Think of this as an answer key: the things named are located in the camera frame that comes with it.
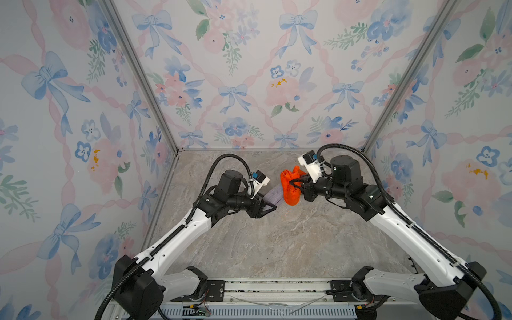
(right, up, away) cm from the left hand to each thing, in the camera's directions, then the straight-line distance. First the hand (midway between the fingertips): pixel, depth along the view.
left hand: (272, 203), depth 72 cm
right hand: (+7, +8, -3) cm, 12 cm away
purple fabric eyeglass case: (+1, +3, -2) cm, 3 cm away
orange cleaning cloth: (+6, +5, -9) cm, 11 cm away
